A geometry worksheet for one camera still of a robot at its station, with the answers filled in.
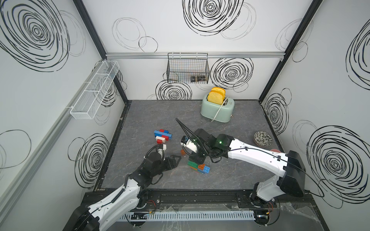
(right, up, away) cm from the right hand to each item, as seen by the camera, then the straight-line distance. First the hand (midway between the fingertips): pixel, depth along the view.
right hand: (192, 155), depth 75 cm
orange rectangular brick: (0, -8, +5) cm, 10 cm away
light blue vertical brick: (+7, -9, +2) cm, 12 cm away
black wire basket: (-7, +54, +21) cm, 59 cm away
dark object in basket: (+4, +44, +14) cm, 46 cm away
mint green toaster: (+12, +25, +21) cm, 35 cm away
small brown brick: (+5, -7, +2) cm, 9 cm away
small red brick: (-20, +10, +24) cm, 33 cm away
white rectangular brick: (-21, +5, +21) cm, 30 cm away
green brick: (0, -3, -5) cm, 6 cm away
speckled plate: (+49, +5, +21) cm, 53 cm away
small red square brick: (-21, +3, +20) cm, 29 cm away
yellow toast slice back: (+19, +38, +21) cm, 48 cm away
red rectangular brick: (-17, +6, +21) cm, 27 cm away
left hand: (-8, -4, +6) cm, 11 cm away
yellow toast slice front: (+17, +33, +21) cm, 42 cm away
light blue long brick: (-19, +8, +22) cm, 30 cm away
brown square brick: (-5, +5, -13) cm, 15 cm away
